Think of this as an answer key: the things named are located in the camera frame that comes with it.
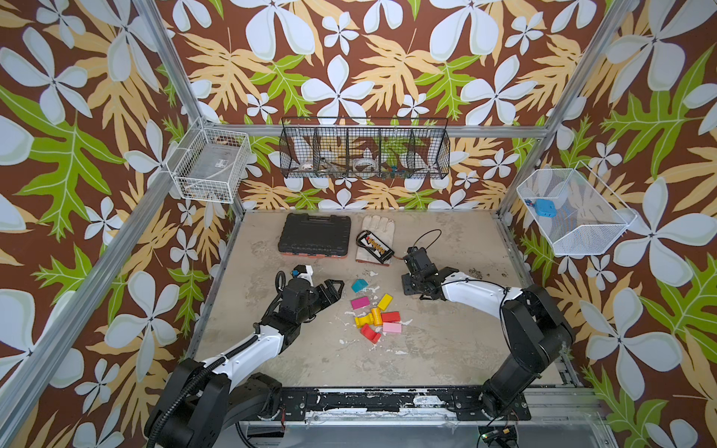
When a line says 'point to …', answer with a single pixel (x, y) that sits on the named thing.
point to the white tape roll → (365, 164)
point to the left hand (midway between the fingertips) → (336, 283)
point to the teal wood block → (358, 285)
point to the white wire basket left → (211, 165)
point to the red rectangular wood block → (390, 316)
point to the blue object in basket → (545, 207)
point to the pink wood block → (388, 327)
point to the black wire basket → (364, 147)
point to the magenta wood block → (360, 302)
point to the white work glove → (384, 230)
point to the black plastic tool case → (316, 236)
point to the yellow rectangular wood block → (385, 301)
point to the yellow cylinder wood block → (360, 321)
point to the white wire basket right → (589, 217)
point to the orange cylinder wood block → (377, 316)
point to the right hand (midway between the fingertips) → (407, 280)
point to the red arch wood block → (368, 332)
